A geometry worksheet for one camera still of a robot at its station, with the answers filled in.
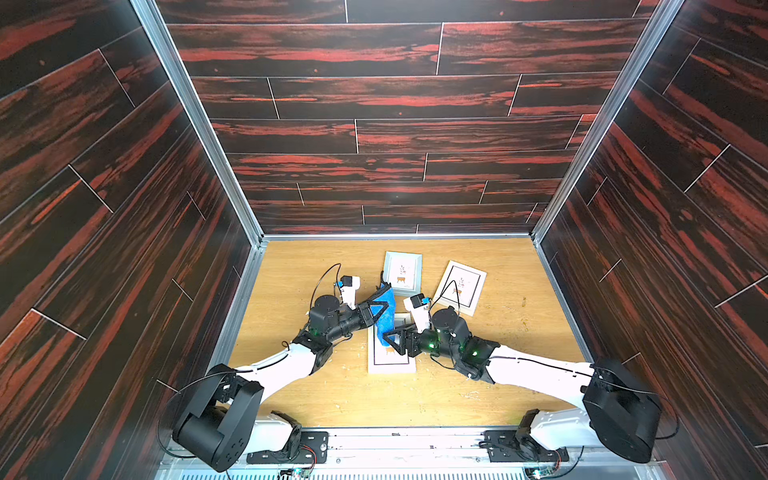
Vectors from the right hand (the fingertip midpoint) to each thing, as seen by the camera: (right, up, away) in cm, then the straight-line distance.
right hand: (393, 328), depth 80 cm
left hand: (-1, +6, 0) cm, 6 cm away
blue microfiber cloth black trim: (-2, +2, -2) cm, 3 cm away
